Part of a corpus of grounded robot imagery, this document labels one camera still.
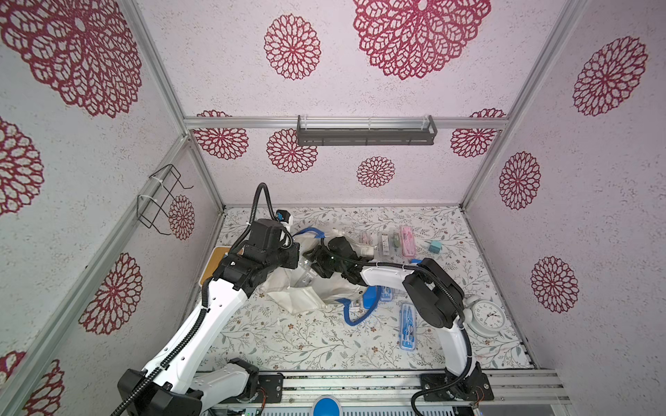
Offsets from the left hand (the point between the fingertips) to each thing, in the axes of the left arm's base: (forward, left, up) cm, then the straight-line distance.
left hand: (294, 248), depth 75 cm
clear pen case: (+19, -33, -25) cm, 45 cm away
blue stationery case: (+12, -45, -27) cm, 54 cm away
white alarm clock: (-13, -60, -21) cm, 65 cm away
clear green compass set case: (+19, -37, -25) cm, 49 cm away
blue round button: (-37, -9, -23) cm, 44 cm away
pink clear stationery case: (+20, -42, -24) cm, 53 cm away
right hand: (+7, 0, -15) cm, 16 cm away
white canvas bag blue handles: (-10, -3, -7) cm, 12 cm away
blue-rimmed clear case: (-4, -25, -24) cm, 35 cm away
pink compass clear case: (+22, -25, -25) cm, 42 cm away
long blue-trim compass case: (-15, -35, -24) cm, 45 cm away
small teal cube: (+18, -53, -25) cm, 61 cm away
